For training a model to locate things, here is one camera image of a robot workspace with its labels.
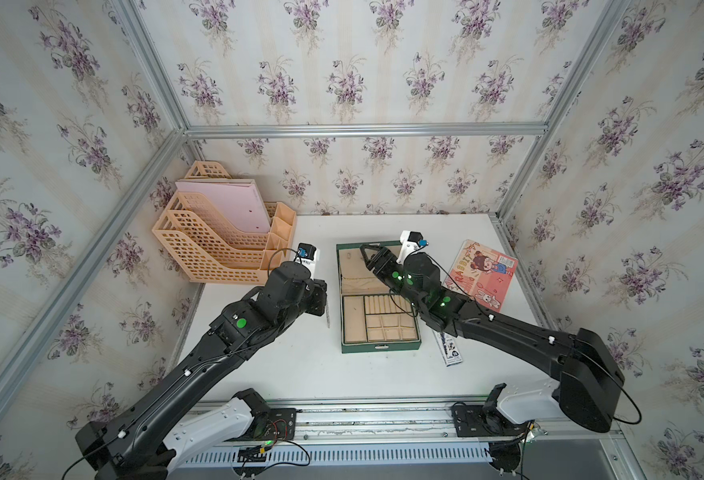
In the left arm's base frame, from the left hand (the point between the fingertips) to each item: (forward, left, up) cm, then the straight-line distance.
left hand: (330, 287), depth 69 cm
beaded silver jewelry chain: (+1, +2, -18) cm, 18 cm away
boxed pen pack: (-6, -33, -24) cm, 42 cm away
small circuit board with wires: (-30, +19, -29) cm, 45 cm away
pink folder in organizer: (+34, +30, -5) cm, 46 cm away
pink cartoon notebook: (+20, -51, -24) cm, 60 cm away
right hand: (+9, -9, +1) cm, 13 cm away
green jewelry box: (+3, -11, -22) cm, 25 cm away
